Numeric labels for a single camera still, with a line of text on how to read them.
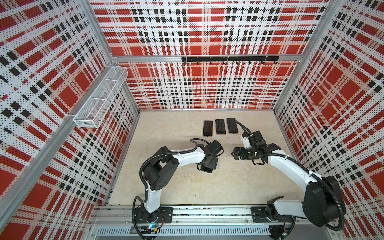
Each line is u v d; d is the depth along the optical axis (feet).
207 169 2.88
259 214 2.41
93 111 2.99
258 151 2.06
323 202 1.33
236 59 2.91
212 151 2.36
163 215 2.41
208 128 3.61
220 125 3.68
